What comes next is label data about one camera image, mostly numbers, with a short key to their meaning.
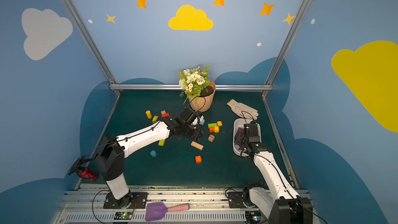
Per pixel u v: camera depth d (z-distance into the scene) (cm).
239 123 99
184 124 65
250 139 64
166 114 108
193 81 90
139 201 75
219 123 104
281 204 42
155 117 105
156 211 72
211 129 99
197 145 93
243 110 112
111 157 45
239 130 98
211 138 95
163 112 108
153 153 88
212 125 102
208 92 107
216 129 98
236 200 75
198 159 86
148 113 103
